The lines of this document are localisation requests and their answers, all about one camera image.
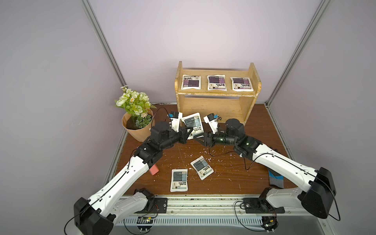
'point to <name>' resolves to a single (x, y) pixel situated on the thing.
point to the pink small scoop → (153, 170)
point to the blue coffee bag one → (194, 122)
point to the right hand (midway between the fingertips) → (196, 132)
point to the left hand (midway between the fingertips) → (194, 129)
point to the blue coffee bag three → (179, 181)
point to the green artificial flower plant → (136, 104)
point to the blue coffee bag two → (202, 167)
